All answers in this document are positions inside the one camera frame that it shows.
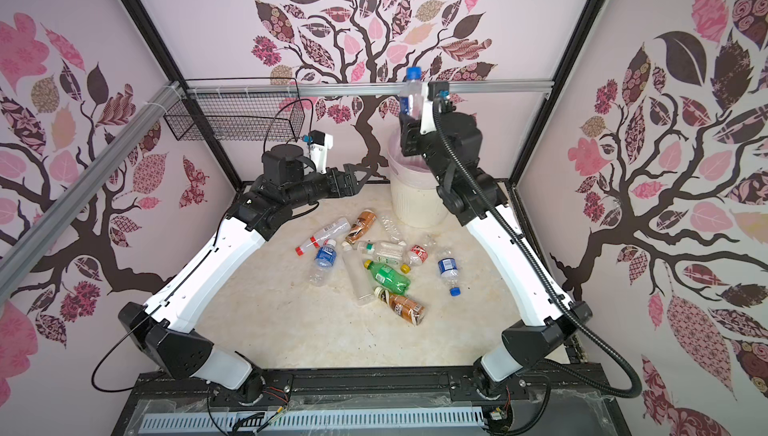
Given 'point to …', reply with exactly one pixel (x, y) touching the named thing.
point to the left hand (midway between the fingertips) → (360, 177)
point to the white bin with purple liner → (416, 199)
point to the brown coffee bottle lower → (401, 307)
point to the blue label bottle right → (449, 270)
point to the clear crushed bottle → (392, 229)
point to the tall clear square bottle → (358, 277)
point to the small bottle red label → (417, 255)
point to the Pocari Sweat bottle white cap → (325, 259)
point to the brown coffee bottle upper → (365, 220)
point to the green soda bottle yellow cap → (388, 278)
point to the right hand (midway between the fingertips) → (416, 107)
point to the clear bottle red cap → (330, 232)
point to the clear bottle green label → (392, 250)
